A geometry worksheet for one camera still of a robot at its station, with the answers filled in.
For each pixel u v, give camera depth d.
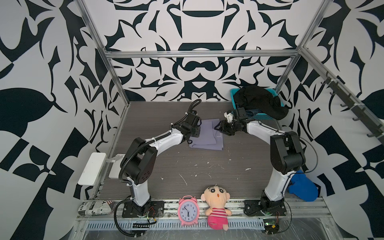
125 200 0.66
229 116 0.91
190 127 0.71
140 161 0.48
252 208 0.74
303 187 0.79
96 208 0.72
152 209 0.73
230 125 0.84
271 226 0.71
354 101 0.60
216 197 0.70
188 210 0.72
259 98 1.10
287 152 0.52
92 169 0.65
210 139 1.01
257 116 0.97
